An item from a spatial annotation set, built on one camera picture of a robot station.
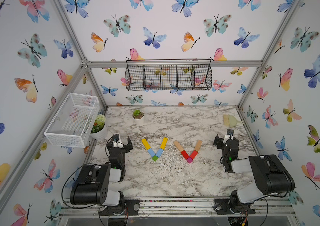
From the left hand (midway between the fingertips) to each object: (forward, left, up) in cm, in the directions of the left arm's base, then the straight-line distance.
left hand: (122, 136), depth 89 cm
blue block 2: (-6, -23, -11) cm, 26 cm away
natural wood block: (+1, -35, -12) cm, 37 cm away
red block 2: (-8, -45, -12) cm, 47 cm away
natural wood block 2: (-1, -50, -12) cm, 51 cm away
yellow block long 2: (+1, -26, -11) cm, 28 cm away
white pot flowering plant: (+8, +17, -2) cm, 19 cm away
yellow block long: (+1, -13, -12) cm, 18 cm away
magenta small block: (-12, -42, -12) cm, 45 cm away
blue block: (-6, -18, -11) cm, 21 cm away
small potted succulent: (+19, -7, -1) cm, 21 cm away
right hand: (+1, -67, -2) cm, 67 cm away
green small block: (-10, -20, -11) cm, 25 cm away
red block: (-8, -39, -11) cm, 42 cm away
